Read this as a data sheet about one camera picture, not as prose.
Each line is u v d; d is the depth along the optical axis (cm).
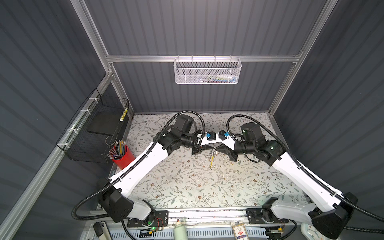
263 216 68
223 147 64
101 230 67
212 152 69
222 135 58
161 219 72
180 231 64
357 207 37
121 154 87
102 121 77
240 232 69
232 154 62
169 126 56
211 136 56
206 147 62
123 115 81
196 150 59
